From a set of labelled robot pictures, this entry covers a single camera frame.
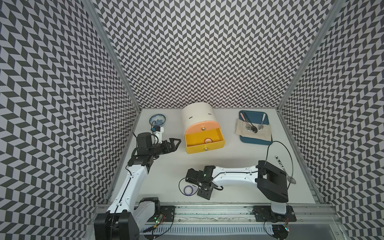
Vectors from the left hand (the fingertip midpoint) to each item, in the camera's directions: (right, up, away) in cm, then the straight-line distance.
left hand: (174, 143), depth 80 cm
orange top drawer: (+15, +9, +2) cm, 17 cm away
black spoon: (+52, +6, +26) cm, 59 cm away
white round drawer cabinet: (+11, +17, +7) cm, 22 cm away
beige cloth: (+59, +3, +22) cm, 63 cm away
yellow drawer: (+11, -1, +10) cm, 15 cm away
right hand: (+18, -25, 0) cm, 31 cm away
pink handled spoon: (+48, +8, +26) cm, 55 cm away
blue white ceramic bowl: (-18, +13, +30) cm, 37 cm away
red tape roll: (+19, 0, +9) cm, 21 cm away
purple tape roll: (+7, -26, +1) cm, 27 cm away
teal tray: (+58, +15, +33) cm, 68 cm away
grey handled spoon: (+57, +8, +25) cm, 63 cm away
